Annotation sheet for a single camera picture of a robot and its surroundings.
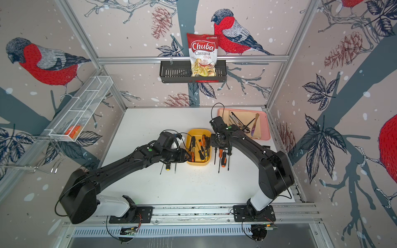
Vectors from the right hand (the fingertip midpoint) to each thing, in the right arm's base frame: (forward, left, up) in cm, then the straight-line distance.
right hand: (214, 142), depth 88 cm
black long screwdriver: (-12, +23, -11) cm, 28 cm away
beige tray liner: (+25, -26, -10) cm, 37 cm away
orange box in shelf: (-11, +62, +24) cm, 68 cm away
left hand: (-11, +12, +4) cm, 17 cm away
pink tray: (+15, -36, -10) cm, 40 cm away
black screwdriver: (-2, -10, -10) cm, 14 cm away
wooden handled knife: (+31, -33, -10) cm, 47 cm away
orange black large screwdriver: (-1, -4, -10) cm, 11 cm away
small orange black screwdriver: (-6, -6, -9) cm, 12 cm away
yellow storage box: (+6, +11, -10) cm, 16 cm away
